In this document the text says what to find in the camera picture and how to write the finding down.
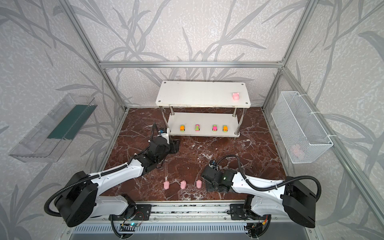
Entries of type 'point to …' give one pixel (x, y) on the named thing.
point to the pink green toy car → (197, 127)
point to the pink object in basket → (298, 151)
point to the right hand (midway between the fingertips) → (209, 179)
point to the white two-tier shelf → (209, 109)
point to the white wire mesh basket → (303, 138)
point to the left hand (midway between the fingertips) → (179, 136)
